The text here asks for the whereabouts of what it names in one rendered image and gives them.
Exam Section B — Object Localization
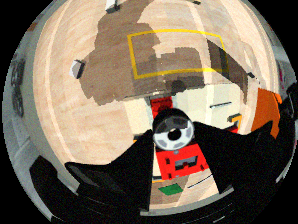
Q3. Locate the green flat rectangular patch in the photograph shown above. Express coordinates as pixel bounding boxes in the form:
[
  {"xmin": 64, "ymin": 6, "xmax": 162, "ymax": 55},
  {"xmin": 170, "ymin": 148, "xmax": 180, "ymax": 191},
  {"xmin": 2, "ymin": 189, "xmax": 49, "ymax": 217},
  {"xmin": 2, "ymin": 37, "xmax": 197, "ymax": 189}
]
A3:
[{"xmin": 158, "ymin": 184, "xmax": 184, "ymax": 196}]

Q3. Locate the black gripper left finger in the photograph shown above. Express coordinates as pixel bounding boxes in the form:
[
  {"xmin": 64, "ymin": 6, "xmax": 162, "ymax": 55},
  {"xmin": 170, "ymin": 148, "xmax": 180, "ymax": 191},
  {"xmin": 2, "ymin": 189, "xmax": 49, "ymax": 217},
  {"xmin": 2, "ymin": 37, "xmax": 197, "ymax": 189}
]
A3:
[{"xmin": 64, "ymin": 129, "xmax": 154, "ymax": 212}]

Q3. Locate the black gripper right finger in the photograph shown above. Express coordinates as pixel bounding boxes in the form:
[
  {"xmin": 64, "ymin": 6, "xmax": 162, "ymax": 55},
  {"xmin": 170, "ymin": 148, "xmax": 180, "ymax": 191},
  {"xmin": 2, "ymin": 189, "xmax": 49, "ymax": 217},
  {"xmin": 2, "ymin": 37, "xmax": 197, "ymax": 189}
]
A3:
[{"xmin": 193, "ymin": 120, "xmax": 274, "ymax": 194}]

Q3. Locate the yellow rectangular outline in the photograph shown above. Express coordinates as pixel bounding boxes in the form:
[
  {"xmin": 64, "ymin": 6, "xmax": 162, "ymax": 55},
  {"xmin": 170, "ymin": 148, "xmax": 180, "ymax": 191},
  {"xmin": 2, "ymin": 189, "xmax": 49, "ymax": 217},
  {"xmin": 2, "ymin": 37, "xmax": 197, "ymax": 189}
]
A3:
[{"xmin": 126, "ymin": 28, "xmax": 229, "ymax": 80}]

